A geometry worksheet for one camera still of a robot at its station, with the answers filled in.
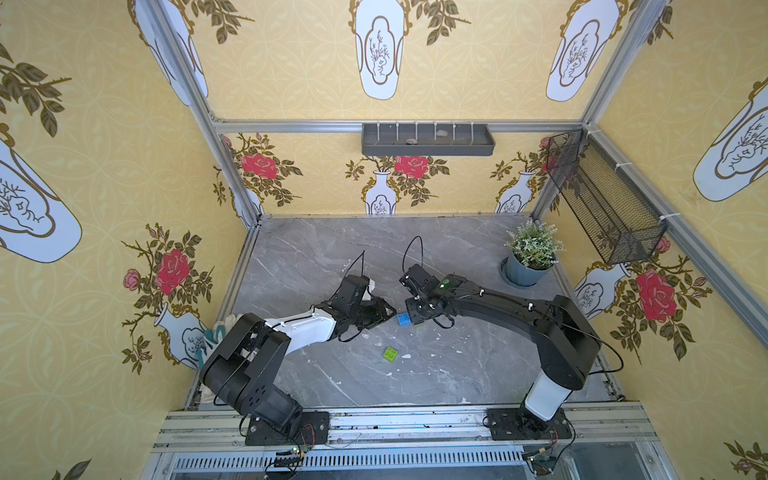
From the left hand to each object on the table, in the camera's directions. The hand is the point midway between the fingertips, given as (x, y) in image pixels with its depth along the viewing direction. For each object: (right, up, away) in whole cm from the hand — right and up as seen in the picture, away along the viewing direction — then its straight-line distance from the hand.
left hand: (397, 314), depth 88 cm
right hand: (+5, 0, 0) cm, 5 cm away
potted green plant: (+40, +20, 0) cm, 45 cm away
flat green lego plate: (-2, -11, -4) cm, 11 cm away
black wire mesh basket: (+62, +26, -5) cm, 67 cm away
